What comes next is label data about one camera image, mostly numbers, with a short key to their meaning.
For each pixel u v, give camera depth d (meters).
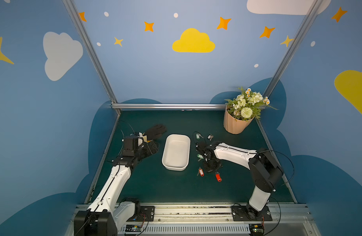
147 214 0.76
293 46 0.83
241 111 0.87
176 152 0.96
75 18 0.72
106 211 0.41
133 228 0.72
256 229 0.73
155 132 1.07
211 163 0.75
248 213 0.66
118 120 1.20
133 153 0.63
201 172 0.89
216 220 0.74
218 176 0.87
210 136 1.07
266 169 0.48
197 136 1.07
